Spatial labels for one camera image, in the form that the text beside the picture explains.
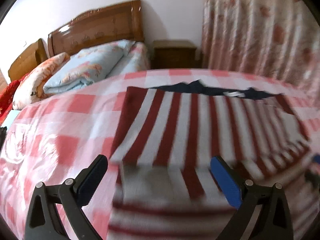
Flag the red grey navy striped sweater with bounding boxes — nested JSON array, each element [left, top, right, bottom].
[[107, 81, 310, 239]]

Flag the pink checkered plastic bed cover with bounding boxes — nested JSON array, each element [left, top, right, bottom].
[[1, 69, 319, 239]]

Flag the black cloth item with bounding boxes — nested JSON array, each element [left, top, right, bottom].
[[0, 126, 7, 150]]

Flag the red fringed blanket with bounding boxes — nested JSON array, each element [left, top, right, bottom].
[[0, 74, 28, 125]]

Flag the orange floral pillow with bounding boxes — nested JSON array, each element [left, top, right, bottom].
[[12, 52, 70, 110]]

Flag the pink floral curtain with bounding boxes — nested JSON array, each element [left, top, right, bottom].
[[201, 0, 319, 105]]

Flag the light blue floral folded quilt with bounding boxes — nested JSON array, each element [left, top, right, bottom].
[[43, 40, 135, 94]]

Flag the light wooden headboard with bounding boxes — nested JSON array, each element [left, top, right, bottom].
[[8, 38, 48, 81]]

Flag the dark wooden nightstand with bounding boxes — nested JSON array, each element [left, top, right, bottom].
[[151, 40, 200, 69]]

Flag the brown carved wooden headboard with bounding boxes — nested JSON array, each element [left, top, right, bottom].
[[48, 0, 145, 57]]

